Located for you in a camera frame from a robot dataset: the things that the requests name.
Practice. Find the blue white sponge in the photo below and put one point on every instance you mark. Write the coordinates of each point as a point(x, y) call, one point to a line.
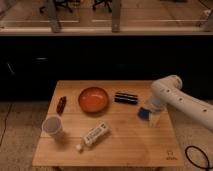
point(143, 113)

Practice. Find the grey metal post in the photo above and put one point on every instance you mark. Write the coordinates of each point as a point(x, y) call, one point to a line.
point(116, 12)
point(52, 16)

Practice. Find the grey metal post middle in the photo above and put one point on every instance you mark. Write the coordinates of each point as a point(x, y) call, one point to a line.
point(116, 12)

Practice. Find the grey metal post left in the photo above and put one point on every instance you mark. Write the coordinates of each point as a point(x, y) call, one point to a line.
point(52, 16)

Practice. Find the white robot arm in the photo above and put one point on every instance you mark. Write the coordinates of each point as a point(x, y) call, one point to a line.
point(167, 90)

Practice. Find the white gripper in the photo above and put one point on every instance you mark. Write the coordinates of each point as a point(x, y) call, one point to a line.
point(155, 106)

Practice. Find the wooden table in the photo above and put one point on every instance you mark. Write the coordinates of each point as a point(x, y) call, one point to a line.
point(131, 142)

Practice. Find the white toothpaste tube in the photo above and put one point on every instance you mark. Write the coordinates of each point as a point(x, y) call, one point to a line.
point(91, 137)

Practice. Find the black rectangular case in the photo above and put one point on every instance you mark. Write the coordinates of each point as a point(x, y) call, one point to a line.
point(126, 98)

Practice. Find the orange ceramic bowl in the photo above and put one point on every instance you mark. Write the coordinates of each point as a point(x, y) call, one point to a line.
point(93, 99)

